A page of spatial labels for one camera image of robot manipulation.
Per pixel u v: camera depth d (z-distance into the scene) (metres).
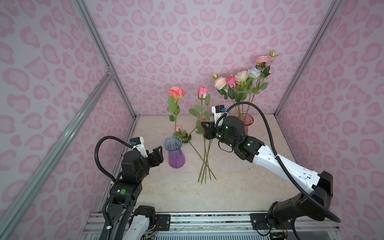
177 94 0.72
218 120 0.58
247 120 0.93
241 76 0.78
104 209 0.45
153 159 0.61
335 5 0.69
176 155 0.86
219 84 0.78
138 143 0.59
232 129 0.51
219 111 0.60
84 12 0.70
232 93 0.81
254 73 0.78
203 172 0.90
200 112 0.69
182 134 1.07
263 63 0.80
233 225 0.73
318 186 0.41
